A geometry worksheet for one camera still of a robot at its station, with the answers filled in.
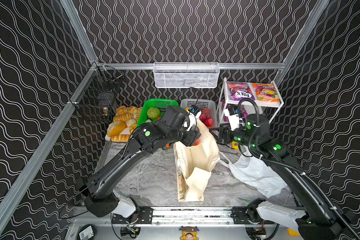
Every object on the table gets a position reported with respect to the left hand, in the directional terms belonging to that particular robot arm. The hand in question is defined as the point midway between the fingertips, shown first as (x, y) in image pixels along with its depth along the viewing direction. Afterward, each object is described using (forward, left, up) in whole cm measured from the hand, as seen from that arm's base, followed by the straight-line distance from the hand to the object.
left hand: (198, 130), depth 61 cm
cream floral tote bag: (+2, +1, -34) cm, 34 cm away
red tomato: (+1, 0, -9) cm, 9 cm away
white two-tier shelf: (+21, -14, -3) cm, 26 cm away
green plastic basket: (+50, +27, -28) cm, 64 cm away
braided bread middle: (+38, +54, -31) cm, 73 cm away
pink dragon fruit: (+37, -8, -24) cm, 45 cm away
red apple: (+30, -10, -28) cm, 42 cm away
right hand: (+5, -8, -4) cm, 10 cm away
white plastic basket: (+51, -5, -29) cm, 59 cm away
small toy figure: (-31, +3, -36) cm, 48 cm away
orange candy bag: (+29, -37, -2) cm, 47 cm away
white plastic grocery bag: (-1, -36, -36) cm, 51 cm away
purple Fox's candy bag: (+28, -23, -1) cm, 36 cm away
